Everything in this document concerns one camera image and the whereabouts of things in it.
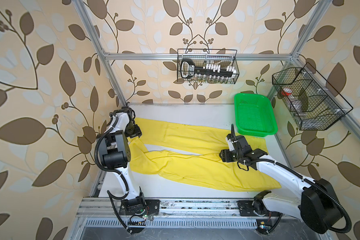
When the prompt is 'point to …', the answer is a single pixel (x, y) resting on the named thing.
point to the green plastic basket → (254, 115)
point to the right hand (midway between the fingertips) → (225, 155)
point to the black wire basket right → (314, 104)
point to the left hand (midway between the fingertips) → (134, 136)
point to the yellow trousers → (190, 152)
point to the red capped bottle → (286, 91)
